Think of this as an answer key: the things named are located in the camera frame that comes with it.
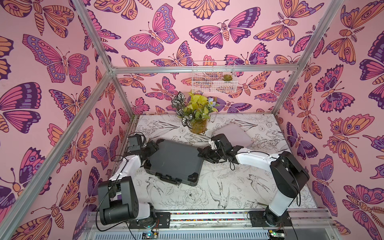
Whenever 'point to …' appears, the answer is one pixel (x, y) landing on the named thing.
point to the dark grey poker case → (176, 162)
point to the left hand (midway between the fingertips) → (157, 146)
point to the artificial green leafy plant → (196, 106)
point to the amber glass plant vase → (198, 126)
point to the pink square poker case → (235, 134)
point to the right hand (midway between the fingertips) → (199, 154)
